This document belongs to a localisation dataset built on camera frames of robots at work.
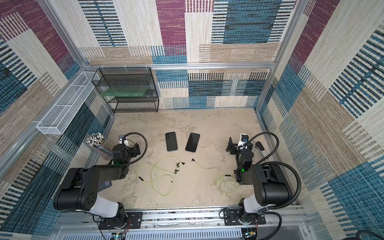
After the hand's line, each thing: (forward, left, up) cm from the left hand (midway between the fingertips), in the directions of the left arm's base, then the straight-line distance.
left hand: (129, 144), depth 94 cm
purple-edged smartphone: (+7, -24, -7) cm, 26 cm away
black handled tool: (-2, -80, -1) cm, 80 cm away
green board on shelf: (+27, +4, +19) cm, 34 cm away
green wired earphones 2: (-22, -52, -7) cm, 57 cm away
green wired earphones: (-16, -19, -8) cm, 26 cm away
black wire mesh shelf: (+38, +3, +23) cm, 45 cm away
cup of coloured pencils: (-6, +12, +11) cm, 17 cm away
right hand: (-1, -67, +4) cm, 67 cm away
